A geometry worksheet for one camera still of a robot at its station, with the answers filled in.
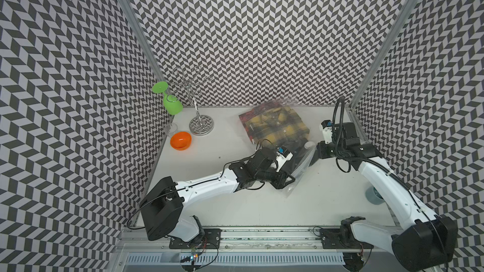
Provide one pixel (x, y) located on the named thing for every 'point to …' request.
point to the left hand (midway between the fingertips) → (290, 180)
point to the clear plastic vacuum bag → (289, 188)
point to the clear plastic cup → (172, 128)
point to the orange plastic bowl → (181, 140)
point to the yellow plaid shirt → (282, 125)
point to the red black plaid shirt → (244, 117)
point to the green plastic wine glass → (172, 105)
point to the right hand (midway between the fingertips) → (319, 149)
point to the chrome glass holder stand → (199, 124)
